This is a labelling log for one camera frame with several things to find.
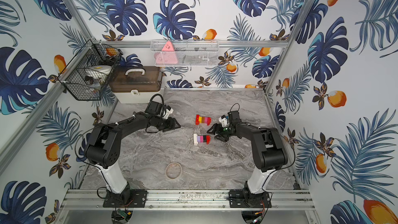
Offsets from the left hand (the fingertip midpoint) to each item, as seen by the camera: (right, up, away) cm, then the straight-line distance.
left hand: (177, 124), depth 92 cm
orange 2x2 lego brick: (+16, +2, +8) cm, 18 cm away
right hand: (+21, -6, +2) cm, 22 cm away
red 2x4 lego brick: (+12, +2, +10) cm, 16 cm away
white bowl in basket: (-38, +29, -11) cm, 49 cm away
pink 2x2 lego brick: (+18, +2, +9) cm, 20 cm away
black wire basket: (-48, +25, -16) cm, 57 cm away
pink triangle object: (-5, +40, -2) cm, 40 cm away
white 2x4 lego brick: (+11, -8, 0) cm, 14 cm away
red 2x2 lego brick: (+18, -9, 0) cm, 21 cm away
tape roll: (0, -24, -9) cm, 25 cm away
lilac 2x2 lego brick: (+13, -9, 0) cm, 16 cm away
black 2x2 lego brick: (+16, -8, 0) cm, 18 cm away
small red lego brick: (+20, +1, +8) cm, 21 cm away
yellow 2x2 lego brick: (+14, +2, +8) cm, 16 cm away
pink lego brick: (+15, -9, 0) cm, 17 cm away
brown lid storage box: (-28, +25, +8) cm, 38 cm away
